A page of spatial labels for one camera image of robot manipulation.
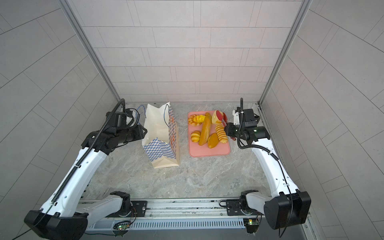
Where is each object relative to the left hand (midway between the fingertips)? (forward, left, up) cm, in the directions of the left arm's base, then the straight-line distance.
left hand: (149, 129), depth 72 cm
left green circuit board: (-39, +9, -21) cm, 45 cm away
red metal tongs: (+8, -38, -3) cm, 39 cm away
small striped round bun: (+8, -22, -19) cm, 30 cm away
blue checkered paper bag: (-6, -7, +1) cm, 9 cm away
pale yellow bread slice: (+15, -34, -9) cm, 38 cm away
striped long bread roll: (+11, -39, -21) cm, 45 cm away
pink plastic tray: (0, -23, -24) cm, 33 cm away
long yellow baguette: (+11, -28, -17) cm, 35 cm away
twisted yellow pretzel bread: (+20, -22, -19) cm, 36 cm away
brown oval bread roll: (+6, -33, -22) cm, 40 cm away
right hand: (+4, -38, -3) cm, 39 cm away
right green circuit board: (-37, -49, -24) cm, 66 cm away
